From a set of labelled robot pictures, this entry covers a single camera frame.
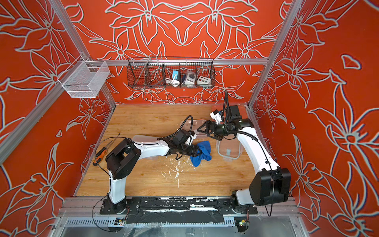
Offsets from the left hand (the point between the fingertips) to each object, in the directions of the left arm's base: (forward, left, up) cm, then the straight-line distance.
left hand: (199, 151), depth 89 cm
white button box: (+38, 0, +25) cm, 46 cm away
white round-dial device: (+36, +8, +28) cm, 46 cm away
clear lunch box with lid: (+3, +3, +24) cm, 24 cm away
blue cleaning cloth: (+1, -3, +4) cm, 5 cm away
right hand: (+1, +1, +19) cm, 19 cm away
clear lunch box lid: (+4, -19, -3) cm, 20 cm away
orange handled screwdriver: (-3, +61, -3) cm, 61 cm away
